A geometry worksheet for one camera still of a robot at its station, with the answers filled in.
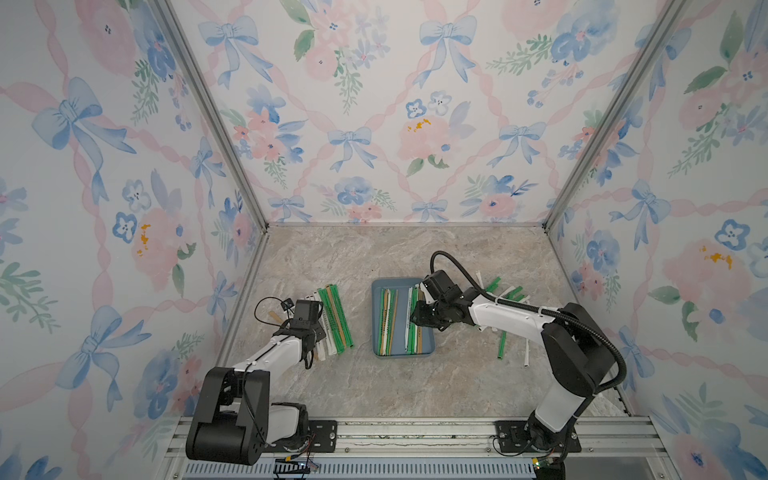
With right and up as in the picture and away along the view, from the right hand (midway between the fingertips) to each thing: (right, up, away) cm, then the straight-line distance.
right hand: (414, 317), depth 90 cm
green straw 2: (-7, -2, +3) cm, 8 cm away
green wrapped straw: (-23, 0, +5) cm, 23 cm away
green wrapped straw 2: (-26, -3, +4) cm, 26 cm away
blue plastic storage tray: (-3, +9, +13) cm, 16 cm away
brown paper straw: (-28, +7, +11) cm, 31 cm away
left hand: (-32, -4, +2) cm, 32 cm away
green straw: (-10, -2, +3) cm, 11 cm away
